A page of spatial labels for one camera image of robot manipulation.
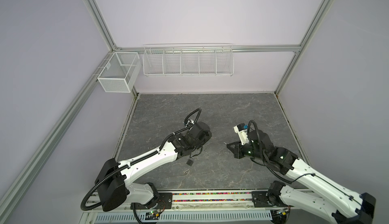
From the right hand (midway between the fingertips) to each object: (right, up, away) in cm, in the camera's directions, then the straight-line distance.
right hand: (227, 147), depth 72 cm
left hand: (-8, +5, +4) cm, 10 cm away
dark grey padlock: (-19, -13, +14) cm, 27 cm away
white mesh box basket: (-67, +42, +28) cm, 84 cm away
